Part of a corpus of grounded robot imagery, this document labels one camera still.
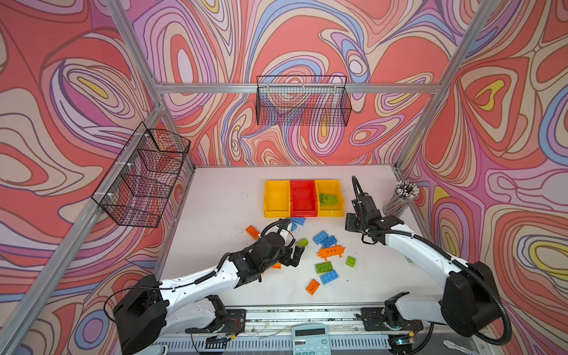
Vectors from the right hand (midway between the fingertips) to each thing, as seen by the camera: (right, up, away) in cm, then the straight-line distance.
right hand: (355, 226), depth 87 cm
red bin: (-19, +10, +23) cm, 31 cm away
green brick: (-20, -7, +3) cm, 22 cm away
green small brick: (-2, -14, -1) cm, 14 cm away
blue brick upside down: (-10, -7, +4) cm, 13 cm away
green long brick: (-5, +10, +14) cm, 18 cm away
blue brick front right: (-12, -18, -5) cm, 22 cm away
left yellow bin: (-32, +10, +18) cm, 38 cm away
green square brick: (-9, +10, +14) cm, 19 cm away
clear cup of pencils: (+20, +14, -1) cm, 24 cm away
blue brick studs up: (-13, -5, +5) cm, 15 cm away
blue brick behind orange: (-24, -2, +9) cm, 26 cm away
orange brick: (-42, -4, +6) cm, 42 cm away
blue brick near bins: (-22, +1, +10) cm, 24 cm away
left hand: (-24, -6, -8) cm, 26 cm away
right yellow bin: (-7, +16, +15) cm, 23 cm away
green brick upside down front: (-13, -15, -3) cm, 20 cm away
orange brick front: (-18, -21, -7) cm, 29 cm away
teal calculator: (-20, -33, -18) cm, 42 cm away
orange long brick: (-30, -9, -19) cm, 37 cm away
